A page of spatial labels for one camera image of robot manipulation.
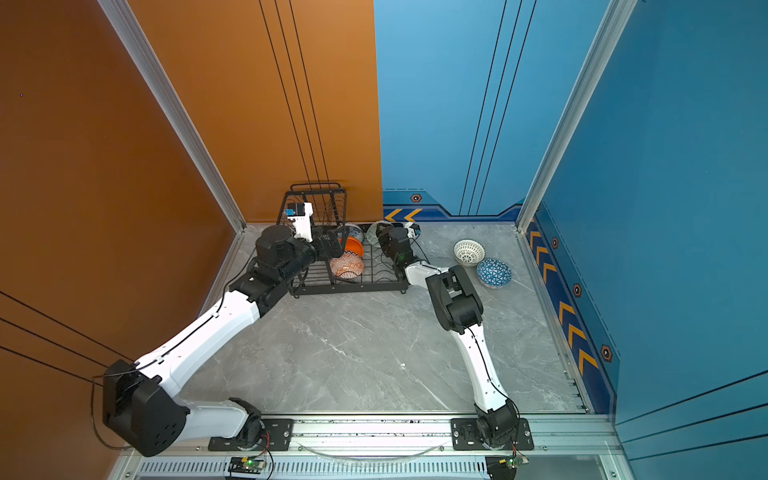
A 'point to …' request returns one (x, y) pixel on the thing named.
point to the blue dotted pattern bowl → (494, 273)
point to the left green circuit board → (252, 464)
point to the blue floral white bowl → (355, 231)
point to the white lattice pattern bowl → (469, 252)
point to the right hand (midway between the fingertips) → (375, 226)
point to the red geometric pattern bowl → (349, 265)
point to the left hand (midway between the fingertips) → (337, 226)
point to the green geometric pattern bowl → (373, 233)
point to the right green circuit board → (514, 461)
